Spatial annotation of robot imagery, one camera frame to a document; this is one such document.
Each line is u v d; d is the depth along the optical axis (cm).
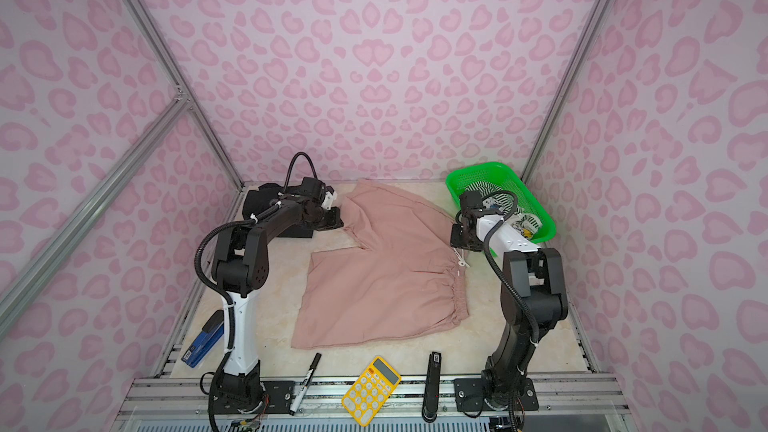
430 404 71
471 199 77
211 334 83
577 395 75
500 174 116
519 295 46
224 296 59
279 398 73
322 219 91
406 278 90
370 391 73
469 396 73
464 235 72
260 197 116
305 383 75
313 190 87
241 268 59
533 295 49
